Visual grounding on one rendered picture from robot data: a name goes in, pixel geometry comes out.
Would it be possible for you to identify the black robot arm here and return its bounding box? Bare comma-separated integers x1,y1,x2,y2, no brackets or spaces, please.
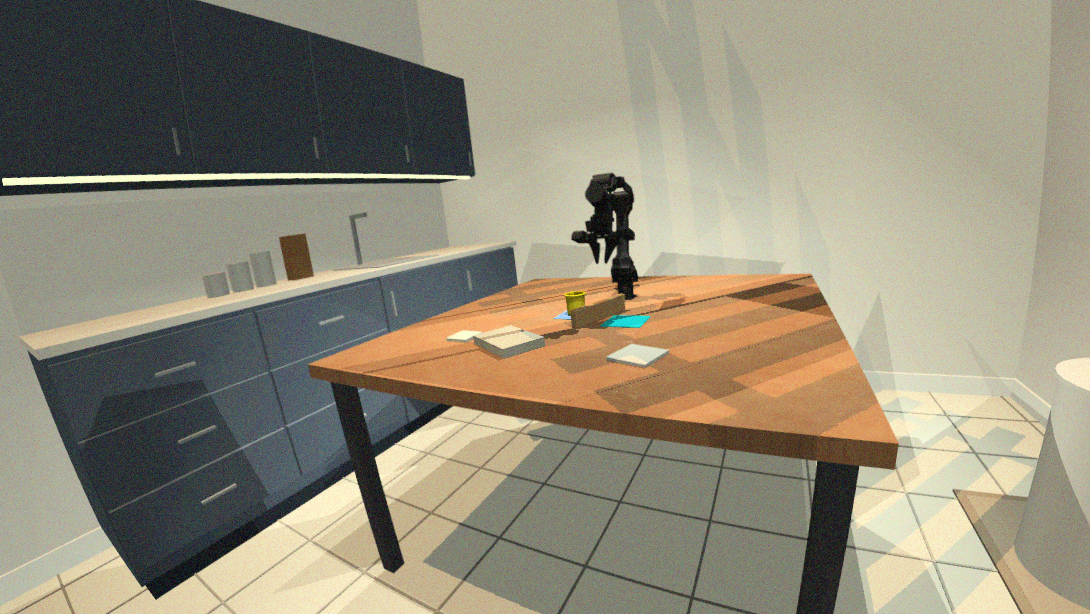
584,173,638,300

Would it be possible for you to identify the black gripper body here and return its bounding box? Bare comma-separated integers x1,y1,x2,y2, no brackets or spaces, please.
571,210,635,243

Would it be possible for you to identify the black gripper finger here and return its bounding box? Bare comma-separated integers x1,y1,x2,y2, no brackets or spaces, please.
585,239,601,264
605,238,620,264

